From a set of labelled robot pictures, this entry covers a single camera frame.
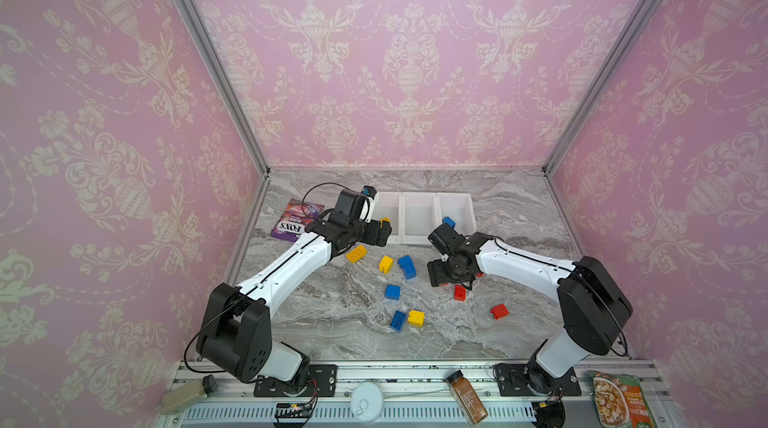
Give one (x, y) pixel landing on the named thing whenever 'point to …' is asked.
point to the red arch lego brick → (480, 274)
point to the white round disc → (366, 402)
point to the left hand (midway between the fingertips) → (379, 227)
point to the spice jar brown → (472, 405)
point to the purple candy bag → (295, 218)
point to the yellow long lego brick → (384, 219)
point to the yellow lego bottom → (416, 318)
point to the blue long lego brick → (409, 274)
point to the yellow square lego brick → (386, 264)
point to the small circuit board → (293, 410)
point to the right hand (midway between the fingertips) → (443, 276)
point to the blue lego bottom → (397, 320)
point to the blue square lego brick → (406, 263)
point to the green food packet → (620, 401)
